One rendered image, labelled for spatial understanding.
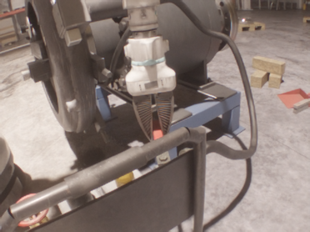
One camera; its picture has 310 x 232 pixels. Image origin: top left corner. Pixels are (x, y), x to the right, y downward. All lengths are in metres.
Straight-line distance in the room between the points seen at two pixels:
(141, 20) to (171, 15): 0.63
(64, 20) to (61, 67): 0.18
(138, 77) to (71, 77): 0.35
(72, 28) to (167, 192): 0.50
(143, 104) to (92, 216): 0.26
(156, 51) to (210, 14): 0.81
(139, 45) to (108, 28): 0.61
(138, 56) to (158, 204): 0.29
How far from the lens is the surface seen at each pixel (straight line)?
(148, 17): 0.46
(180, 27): 1.10
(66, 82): 0.81
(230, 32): 1.50
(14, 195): 1.14
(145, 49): 0.45
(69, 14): 0.70
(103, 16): 0.75
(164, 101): 0.53
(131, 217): 0.46
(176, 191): 0.49
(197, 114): 1.13
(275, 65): 2.16
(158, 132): 0.55
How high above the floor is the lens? 0.77
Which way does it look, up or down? 28 degrees down
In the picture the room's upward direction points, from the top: 7 degrees counter-clockwise
